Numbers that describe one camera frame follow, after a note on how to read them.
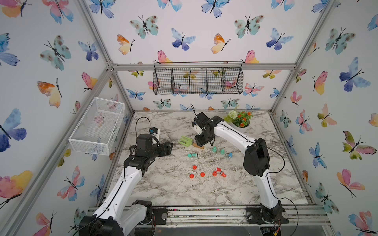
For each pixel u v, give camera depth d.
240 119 0.96
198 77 0.98
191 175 0.87
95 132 0.84
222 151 0.95
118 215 0.42
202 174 0.89
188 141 1.02
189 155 0.96
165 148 0.71
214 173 0.87
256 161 0.55
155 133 0.71
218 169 0.89
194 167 0.91
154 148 0.71
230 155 0.93
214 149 0.96
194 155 0.94
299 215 0.76
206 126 0.67
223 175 0.86
